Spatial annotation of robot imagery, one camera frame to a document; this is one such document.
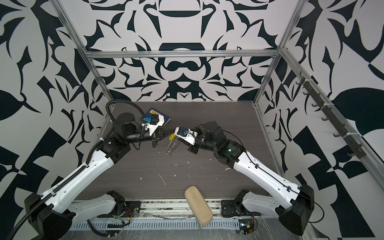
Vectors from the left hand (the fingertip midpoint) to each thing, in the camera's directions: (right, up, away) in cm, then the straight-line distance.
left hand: (175, 126), depth 64 cm
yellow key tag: (-2, -5, +1) cm, 5 cm away
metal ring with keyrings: (-2, -8, +2) cm, 9 cm away
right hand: (+2, -4, +3) cm, 5 cm away
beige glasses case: (+10, -38, +8) cm, 41 cm away
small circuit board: (+32, -47, +8) cm, 58 cm away
